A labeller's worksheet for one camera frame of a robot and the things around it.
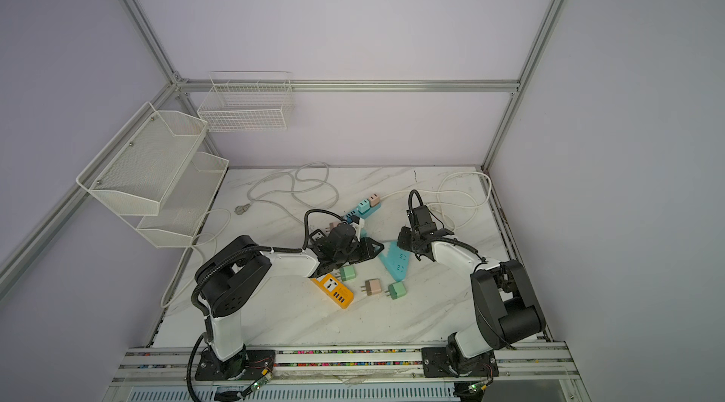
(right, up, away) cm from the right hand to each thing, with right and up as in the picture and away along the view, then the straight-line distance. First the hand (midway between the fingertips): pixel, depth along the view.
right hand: (401, 238), depth 92 cm
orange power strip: (-21, -14, -8) cm, 27 cm away
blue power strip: (-13, +6, +10) cm, 18 cm away
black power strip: (-30, 0, +3) cm, 30 cm away
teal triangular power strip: (-2, -7, -2) cm, 8 cm away
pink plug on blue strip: (-9, +13, +9) cm, 18 cm away
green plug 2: (-2, -15, -7) cm, 17 cm away
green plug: (-17, -10, -4) cm, 21 cm away
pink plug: (-24, +3, +9) cm, 26 cm away
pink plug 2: (-10, -14, -7) cm, 18 cm away
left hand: (-7, -3, -2) cm, 8 cm away
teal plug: (-13, +10, +9) cm, 18 cm away
